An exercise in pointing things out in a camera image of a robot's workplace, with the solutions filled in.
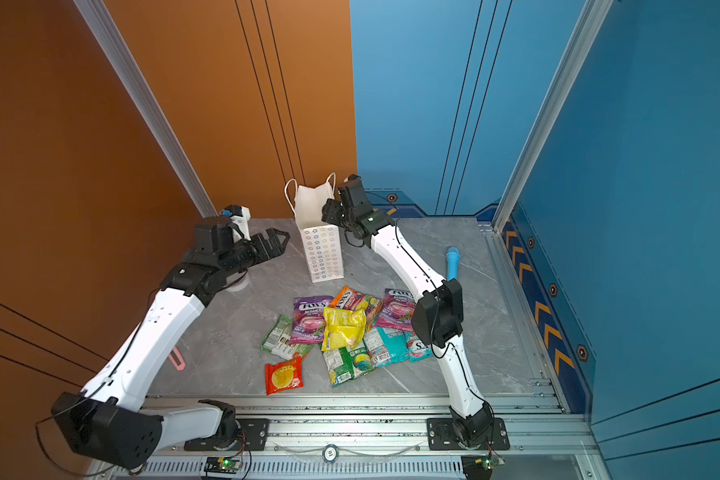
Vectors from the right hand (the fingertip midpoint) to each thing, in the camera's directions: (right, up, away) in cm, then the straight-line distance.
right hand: (328, 210), depth 88 cm
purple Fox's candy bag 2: (+21, -30, +4) cm, 37 cm away
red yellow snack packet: (-11, -47, -5) cm, 48 cm away
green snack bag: (+6, -43, -5) cm, 44 cm away
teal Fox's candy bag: (+26, -40, -2) cm, 48 cm away
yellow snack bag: (+5, -34, -5) cm, 35 cm away
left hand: (-11, -8, -12) cm, 18 cm away
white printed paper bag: (-2, -9, -1) cm, 9 cm away
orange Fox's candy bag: (+7, -28, +6) cm, 29 cm away
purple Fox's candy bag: (-6, -33, +3) cm, 34 cm away
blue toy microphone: (+41, -16, +15) cm, 47 cm away
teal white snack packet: (+17, -39, -3) cm, 43 cm away
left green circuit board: (-21, -63, -17) cm, 69 cm away
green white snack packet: (-15, -39, +1) cm, 42 cm away
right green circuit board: (+39, -63, -18) cm, 76 cm away
